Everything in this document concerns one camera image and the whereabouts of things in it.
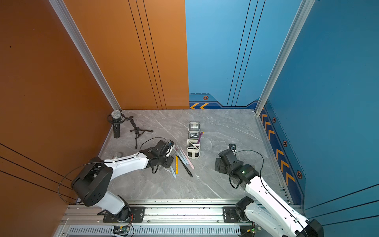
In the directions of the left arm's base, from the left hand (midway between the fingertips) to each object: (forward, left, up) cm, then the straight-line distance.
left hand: (170, 157), depth 92 cm
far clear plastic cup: (+22, -15, +5) cm, 27 cm away
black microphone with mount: (+13, +30, +22) cm, 39 cm away
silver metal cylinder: (0, +33, +1) cm, 33 cm away
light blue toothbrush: (+2, -8, -1) cm, 8 cm away
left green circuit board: (-37, +18, -4) cm, 41 cm away
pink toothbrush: (-3, -13, -1) cm, 13 cm away
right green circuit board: (-37, -44, -1) cm, 57 cm away
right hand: (-8, -32, +9) cm, 34 cm away
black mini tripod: (+16, +23, +5) cm, 29 cm away
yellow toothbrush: (-4, -4, -1) cm, 6 cm away
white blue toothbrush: (-9, -3, -1) cm, 10 cm away
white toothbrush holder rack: (+1, -15, +8) cm, 17 cm away
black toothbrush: (-5, -10, -1) cm, 11 cm away
